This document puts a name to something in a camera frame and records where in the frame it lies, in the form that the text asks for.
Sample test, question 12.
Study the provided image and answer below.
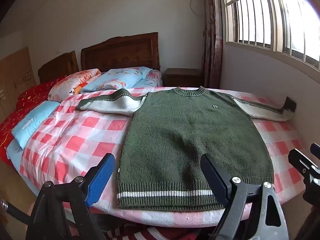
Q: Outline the large carved wooden headboard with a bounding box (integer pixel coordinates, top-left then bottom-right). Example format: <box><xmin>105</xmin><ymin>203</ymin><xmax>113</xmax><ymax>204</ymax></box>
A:
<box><xmin>80</xmin><ymin>32</ymin><xmax>160</xmax><ymax>72</ymax></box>

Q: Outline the pink checked bed sheet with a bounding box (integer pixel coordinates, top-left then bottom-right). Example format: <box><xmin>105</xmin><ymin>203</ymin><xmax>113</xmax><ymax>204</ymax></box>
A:
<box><xmin>20</xmin><ymin>86</ymin><xmax>310</xmax><ymax>228</ymax></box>

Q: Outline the green knit sweater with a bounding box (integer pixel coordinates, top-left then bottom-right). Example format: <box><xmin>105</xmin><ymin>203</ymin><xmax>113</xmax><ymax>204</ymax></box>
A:
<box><xmin>75</xmin><ymin>86</ymin><xmax>297</xmax><ymax>210</ymax></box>

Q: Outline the plain light blue pillow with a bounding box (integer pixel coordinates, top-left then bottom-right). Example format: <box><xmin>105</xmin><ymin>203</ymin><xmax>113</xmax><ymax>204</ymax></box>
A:
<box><xmin>11</xmin><ymin>101</ymin><xmax>60</xmax><ymax>149</ymax></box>

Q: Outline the floral pink curtain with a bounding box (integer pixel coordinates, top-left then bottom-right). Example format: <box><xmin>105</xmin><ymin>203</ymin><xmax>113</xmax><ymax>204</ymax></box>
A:
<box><xmin>201</xmin><ymin>0</ymin><xmax>223</xmax><ymax>89</ymax></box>

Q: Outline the orange floral quilt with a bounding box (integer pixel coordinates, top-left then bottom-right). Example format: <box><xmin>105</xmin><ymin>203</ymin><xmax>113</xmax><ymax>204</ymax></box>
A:
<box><xmin>48</xmin><ymin>68</ymin><xmax>102</xmax><ymax>100</ymax></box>

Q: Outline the dark wooden nightstand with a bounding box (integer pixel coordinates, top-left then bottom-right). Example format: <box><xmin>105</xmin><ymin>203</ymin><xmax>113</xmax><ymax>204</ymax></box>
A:
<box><xmin>162</xmin><ymin>68</ymin><xmax>203</xmax><ymax>88</ymax></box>

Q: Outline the black metal rod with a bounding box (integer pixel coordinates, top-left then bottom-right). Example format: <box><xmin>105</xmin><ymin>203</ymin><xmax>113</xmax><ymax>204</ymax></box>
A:
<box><xmin>0</xmin><ymin>199</ymin><xmax>33</xmax><ymax>223</ymax></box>

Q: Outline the light wooden wardrobe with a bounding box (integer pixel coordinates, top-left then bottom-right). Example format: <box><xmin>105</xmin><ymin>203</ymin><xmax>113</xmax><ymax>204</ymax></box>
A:
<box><xmin>0</xmin><ymin>47</ymin><xmax>37</xmax><ymax>123</ymax></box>

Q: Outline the red patterned blanket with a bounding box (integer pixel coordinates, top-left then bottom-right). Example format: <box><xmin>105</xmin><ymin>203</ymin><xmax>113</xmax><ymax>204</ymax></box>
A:
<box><xmin>0</xmin><ymin>76</ymin><xmax>68</xmax><ymax>168</ymax></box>

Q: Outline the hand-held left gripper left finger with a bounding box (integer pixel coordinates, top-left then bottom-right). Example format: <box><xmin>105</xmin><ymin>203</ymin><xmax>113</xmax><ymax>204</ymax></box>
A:
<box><xmin>25</xmin><ymin>153</ymin><xmax>116</xmax><ymax>240</ymax></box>

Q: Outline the red striped cloth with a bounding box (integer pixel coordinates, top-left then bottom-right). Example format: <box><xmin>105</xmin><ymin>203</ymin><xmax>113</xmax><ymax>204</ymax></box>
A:
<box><xmin>102</xmin><ymin>223</ymin><xmax>222</xmax><ymax>240</ymax></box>

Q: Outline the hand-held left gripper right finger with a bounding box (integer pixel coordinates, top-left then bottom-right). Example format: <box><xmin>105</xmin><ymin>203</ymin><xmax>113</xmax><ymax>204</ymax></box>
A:
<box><xmin>201</xmin><ymin>153</ymin><xmax>288</xmax><ymax>240</ymax></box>

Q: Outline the barred window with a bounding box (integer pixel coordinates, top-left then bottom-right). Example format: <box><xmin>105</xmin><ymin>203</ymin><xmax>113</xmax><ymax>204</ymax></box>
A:
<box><xmin>220</xmin><ymin>0</ymin><xmax>320</xmax><ymax>70</ymax></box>

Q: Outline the small wooden headboard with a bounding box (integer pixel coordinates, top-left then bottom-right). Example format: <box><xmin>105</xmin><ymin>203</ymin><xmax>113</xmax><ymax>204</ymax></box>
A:
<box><xmin>37</xmin><ymin>51</ymin><xmax>80</xmax><ymax>84</ymax></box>

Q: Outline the blue floral pillow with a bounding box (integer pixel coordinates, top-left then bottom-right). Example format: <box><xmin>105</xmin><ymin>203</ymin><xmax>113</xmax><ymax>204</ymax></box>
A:
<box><xmin>81</xmin><ymin>67</ymin><xmax>153</xmax><ymax>93</ymax></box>

